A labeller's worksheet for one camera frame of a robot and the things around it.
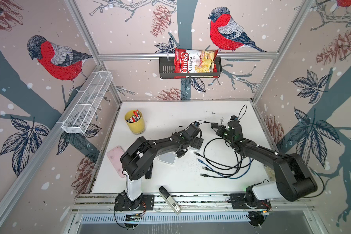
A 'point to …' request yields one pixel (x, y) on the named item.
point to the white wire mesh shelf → (79, 119)
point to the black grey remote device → (169, 198)
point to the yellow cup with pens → (134, 119)
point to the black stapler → (148, 174)
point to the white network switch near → (169, 158)
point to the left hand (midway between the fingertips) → (196, 139)
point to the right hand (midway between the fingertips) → (216, 128)
